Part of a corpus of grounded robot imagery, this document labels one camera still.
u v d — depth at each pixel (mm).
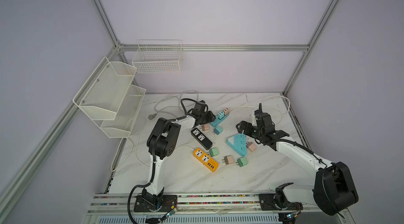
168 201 738
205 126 997
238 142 907
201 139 928
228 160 859
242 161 848
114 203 748
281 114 1082
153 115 1049
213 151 887
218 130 981
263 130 662
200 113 823
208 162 838
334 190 407
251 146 906
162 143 560
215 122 1010
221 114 1003
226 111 1025
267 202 737
